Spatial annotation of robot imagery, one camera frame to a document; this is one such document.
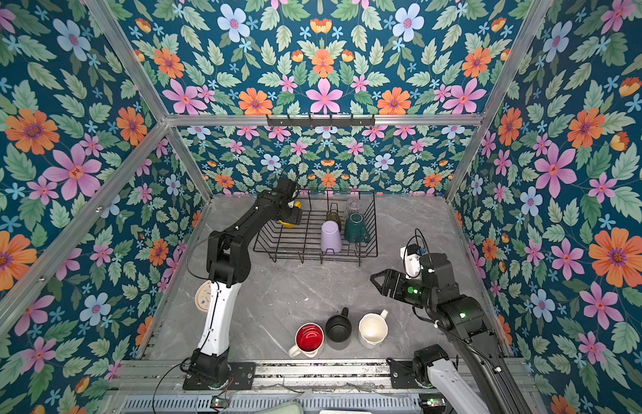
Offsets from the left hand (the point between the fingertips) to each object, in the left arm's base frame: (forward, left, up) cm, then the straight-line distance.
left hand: (293, 209), depth 103 cm
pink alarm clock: (-32, +30, -6) cm, 44 cm away
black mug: (-45, -16, -7) cm, 48 cm away
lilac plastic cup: (-17, -15, +3) cm, 23 cm away
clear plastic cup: (0, -25, -1) cm, 25 cm away
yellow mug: (0, -2, +3) cm, 3 cm away
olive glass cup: (-2, -17, -2) cm, 17 cm away
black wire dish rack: (-11, -4, -7) cm, 14 cm away
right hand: (-39, -27, +14) cm, 50 cm away
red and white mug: (-48, -7, -7) cm, 49 cm away
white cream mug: (-46, -27, -7) cm, 54 cm away
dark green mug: (-12, -24, -2) cm, 27 cm away
